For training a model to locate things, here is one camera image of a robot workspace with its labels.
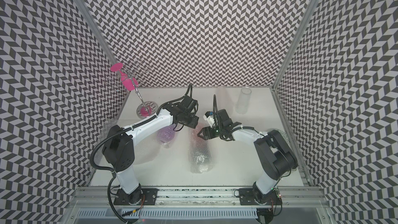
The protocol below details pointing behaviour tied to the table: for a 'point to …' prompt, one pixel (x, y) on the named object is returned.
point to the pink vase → (200, 151)
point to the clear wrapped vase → (225, 100)
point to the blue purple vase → (166, 135)
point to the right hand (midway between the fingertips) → (202, 136)
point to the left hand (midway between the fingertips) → (192, 123)
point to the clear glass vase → (243, 100)
